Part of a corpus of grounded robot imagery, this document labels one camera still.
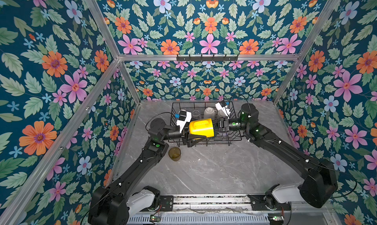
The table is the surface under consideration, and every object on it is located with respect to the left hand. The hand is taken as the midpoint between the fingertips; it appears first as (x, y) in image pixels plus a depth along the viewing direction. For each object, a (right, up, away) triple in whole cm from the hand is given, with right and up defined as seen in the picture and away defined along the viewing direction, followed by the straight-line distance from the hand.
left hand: (203, 131), depth 62 cm
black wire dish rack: (+11, -8, +35) cm, 37 cm away
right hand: (+3, +3, +4) cm, 6 cm away
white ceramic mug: (+5, +8, +34) cm, 35 cm away
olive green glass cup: (-17, -17, +29) cm, 38 cm away
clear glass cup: (-4, +7, +36) cm, 37 cm away
